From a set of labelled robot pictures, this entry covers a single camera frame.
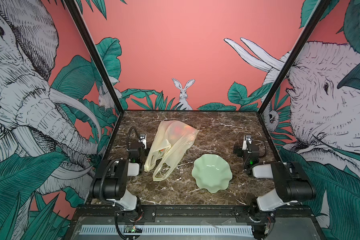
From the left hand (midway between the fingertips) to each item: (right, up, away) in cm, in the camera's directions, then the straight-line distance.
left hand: (145, 140), depth 95 cm
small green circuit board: (+1, -40, -25) cm, 47 cm away
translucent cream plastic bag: (+19, +1, 0) cm, 20 cm away
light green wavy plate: (+42, -19, -6) cm, 46 cm away
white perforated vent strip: (+18, -41, -25) cm, 51 cm away
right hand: (+63, 0, 0) cm, 63 cm away
